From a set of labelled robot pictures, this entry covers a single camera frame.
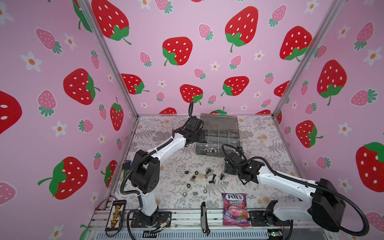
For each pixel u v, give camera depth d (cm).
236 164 62
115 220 73
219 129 112
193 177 88
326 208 41
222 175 88
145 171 49
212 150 100
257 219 73
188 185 86
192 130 69
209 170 90
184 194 82
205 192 83
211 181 86
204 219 73
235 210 75
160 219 73
